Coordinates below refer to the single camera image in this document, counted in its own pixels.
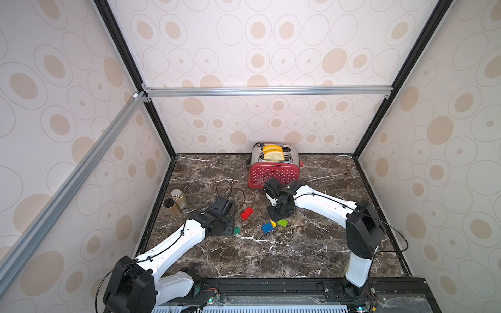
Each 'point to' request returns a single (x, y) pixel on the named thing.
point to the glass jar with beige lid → (179, 198)
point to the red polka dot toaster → (259, 169)
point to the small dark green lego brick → (237, 230)
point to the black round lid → (169, 203)
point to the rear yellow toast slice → (272, 148)
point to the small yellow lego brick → (273, 223)
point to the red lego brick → (247, 212)
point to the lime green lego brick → (283, 222)
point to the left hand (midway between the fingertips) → (232, 226)
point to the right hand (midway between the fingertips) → (273, 221)
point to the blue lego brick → (267, 227)
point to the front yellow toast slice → (273, 156)
